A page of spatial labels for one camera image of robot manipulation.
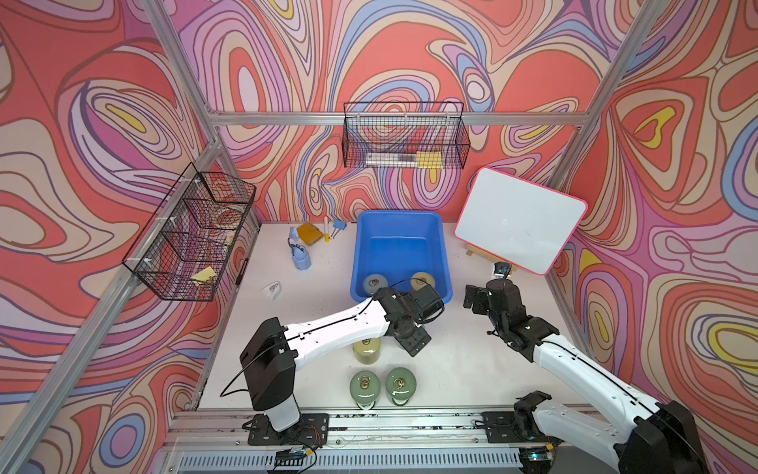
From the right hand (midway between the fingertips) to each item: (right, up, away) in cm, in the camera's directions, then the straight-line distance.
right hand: (484, 296), depth 84 cm
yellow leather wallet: (-58, +20, +31) cm, 69 cm away
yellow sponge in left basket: (-74, +7, -12) cm, 75 cm away
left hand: (-21, -9, -6) cm, 24 cm away
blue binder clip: (-48, +23, +36) cm, 64 cm away
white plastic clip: (-67, 0, +15) cm, 68 cm away
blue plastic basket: (-24, +15, +27) cm, 39 cm away
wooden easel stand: (+4, +13, +23) cm, 26 cm away
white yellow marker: (-52, +22, +32) cm, 65 cm away
